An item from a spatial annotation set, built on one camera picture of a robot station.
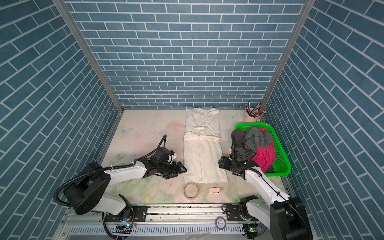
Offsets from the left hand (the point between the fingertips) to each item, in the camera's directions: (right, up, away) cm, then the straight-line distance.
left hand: (183, 173), depth 84 cm
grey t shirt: (+42, +20, +6) cm, 47 cm away
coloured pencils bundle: (+50, +37, +22) cm, 65 cm away
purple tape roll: (+17, -19, -11) cm, 28 cm away
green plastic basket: (+57, +4, +1) cm, 57 cm away
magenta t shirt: (+47, +10, +1) cm, 48 cm away
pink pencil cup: (+44, +31, +22) cm, 58 cm away
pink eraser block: (+17, -8, -5) cm, 19 cm away
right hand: (+23, +6, +4) cm, 24 cm away
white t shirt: (+11, +12, +15) cm, 22 cm away
